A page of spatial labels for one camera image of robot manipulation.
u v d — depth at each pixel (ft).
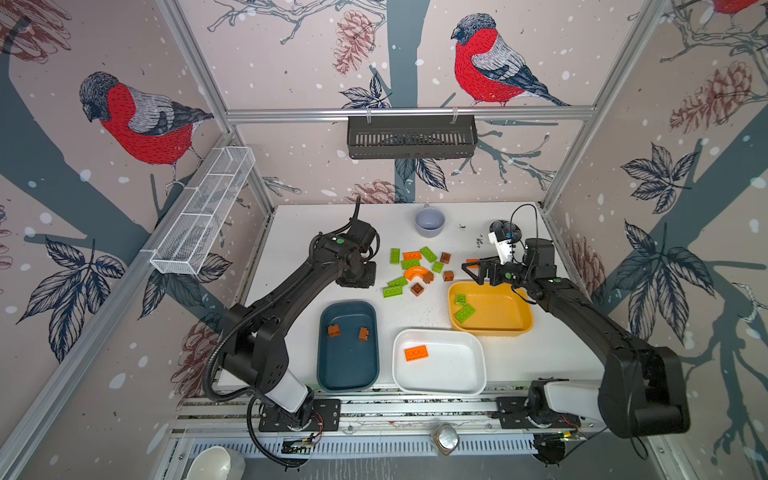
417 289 3.12
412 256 3.47
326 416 2.40
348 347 2.81
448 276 3.23
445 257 3.41
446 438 2.01
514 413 2.41
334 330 2.82
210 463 2.07
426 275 3.24
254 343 1.40
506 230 3.60
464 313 2.95
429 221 3.66
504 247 2.48
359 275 2.34
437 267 3.36
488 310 2.96
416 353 2.73
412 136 3.39
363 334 2.80
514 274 2.38
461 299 3.03
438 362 2.67
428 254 3.49
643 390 1.34
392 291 3.13
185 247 2.34
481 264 2.45
